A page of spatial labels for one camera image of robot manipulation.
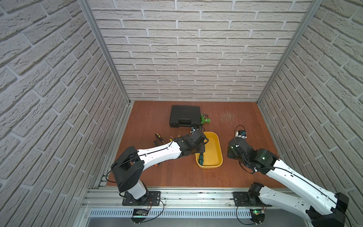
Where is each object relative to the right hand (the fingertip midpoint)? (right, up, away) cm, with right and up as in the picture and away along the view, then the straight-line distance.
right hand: (231, 148), depth 76 cm
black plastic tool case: (-26, +17, +28) cm, 42 cm away
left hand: (-13, 0, +6) cm, 14 cm away
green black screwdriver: (-16, -10, +10) cm, 21 cm away
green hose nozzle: (-11, +15, +31) cm, 36 cm away
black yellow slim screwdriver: (-45, +4, +21) cm, 50 cm away
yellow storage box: (-7, -9, +14) cm, 18 cm away
